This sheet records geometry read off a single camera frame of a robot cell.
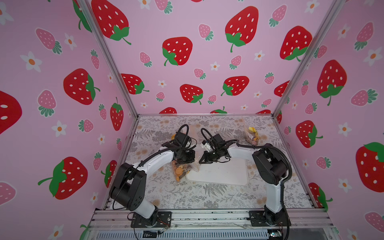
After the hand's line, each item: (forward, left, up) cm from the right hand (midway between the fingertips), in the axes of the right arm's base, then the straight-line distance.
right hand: (197, 164), depth 90 cm
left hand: (+1, +1, +4) cm, 4 cm away
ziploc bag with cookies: (-4, +9, 0) cm, 10 cm away
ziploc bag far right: (+24, -35, +3) cm, 43 cm away
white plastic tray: (-1, -23, -4) cm, 23 cm away
